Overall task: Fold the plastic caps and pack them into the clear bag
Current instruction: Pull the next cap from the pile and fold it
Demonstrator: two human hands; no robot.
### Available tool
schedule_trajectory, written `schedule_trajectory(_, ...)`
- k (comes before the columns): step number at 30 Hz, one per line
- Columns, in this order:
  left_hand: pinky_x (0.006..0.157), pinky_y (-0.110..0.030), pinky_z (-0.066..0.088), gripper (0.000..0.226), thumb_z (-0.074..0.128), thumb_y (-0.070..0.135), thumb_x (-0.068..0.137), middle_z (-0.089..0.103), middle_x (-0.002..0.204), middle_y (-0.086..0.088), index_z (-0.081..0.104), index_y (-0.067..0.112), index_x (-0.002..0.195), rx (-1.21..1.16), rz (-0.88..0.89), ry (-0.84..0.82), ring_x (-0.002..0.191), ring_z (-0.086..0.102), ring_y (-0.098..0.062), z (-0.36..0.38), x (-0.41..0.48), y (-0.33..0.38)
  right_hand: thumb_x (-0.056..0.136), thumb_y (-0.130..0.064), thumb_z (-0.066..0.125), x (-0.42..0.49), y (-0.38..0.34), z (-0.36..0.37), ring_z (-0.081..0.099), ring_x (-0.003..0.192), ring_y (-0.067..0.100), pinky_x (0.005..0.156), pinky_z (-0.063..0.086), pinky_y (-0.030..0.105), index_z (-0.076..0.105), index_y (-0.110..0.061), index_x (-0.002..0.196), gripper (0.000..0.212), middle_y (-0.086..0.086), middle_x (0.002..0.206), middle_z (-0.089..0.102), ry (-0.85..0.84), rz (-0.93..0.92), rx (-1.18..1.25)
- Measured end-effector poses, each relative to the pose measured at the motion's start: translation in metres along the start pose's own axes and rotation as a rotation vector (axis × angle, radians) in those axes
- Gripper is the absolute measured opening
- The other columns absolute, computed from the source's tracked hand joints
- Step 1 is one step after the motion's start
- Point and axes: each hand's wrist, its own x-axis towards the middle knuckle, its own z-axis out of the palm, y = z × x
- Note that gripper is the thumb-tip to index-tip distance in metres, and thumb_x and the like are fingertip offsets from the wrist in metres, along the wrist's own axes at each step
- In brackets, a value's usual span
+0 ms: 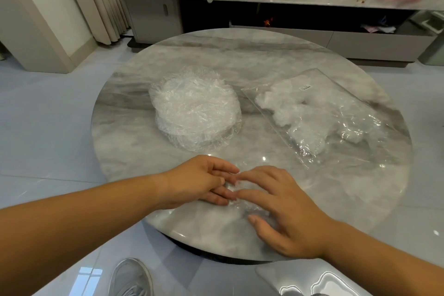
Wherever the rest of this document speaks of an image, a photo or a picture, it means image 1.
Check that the green storage bin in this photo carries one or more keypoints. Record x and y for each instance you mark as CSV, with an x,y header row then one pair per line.
x,y
434,42

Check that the grey sneaker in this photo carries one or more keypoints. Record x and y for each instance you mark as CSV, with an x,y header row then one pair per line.
x,y
130,278

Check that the person's left hand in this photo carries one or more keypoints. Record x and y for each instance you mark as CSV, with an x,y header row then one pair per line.
x,y
187,181

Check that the clear bag of caps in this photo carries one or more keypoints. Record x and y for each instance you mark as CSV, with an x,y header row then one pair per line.
x,y
312,112

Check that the black table base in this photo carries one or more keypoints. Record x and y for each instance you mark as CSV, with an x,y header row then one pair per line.
x,y
208,250

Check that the pile of clear plastic caps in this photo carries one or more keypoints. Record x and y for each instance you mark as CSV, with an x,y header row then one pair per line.
x,y
195,106

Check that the long grey low cabinet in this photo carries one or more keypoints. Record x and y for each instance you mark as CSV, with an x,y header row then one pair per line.
x,y
149,18

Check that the clear plastic cover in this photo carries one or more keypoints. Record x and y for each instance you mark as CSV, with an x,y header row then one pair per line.
x,y
243,210

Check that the clear plastic bag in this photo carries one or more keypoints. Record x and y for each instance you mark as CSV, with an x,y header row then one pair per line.
x,y
388,150

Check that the person's left forearm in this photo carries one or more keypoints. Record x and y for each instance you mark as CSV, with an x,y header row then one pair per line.
x,y
69,237

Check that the person's right hand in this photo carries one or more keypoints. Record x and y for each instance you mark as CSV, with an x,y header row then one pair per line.
x,y
295,216

